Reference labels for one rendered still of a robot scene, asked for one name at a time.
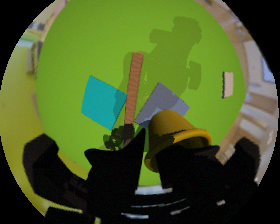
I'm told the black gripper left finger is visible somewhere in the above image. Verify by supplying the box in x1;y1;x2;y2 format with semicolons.
84;128;146;189

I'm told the brown flat bar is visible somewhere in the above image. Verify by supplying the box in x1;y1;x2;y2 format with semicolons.
122;52;144;148

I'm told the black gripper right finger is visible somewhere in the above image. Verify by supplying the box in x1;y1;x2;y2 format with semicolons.
155;143;220;189

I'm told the beige flat square tile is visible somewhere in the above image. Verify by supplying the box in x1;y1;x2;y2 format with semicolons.
222;71;234;98

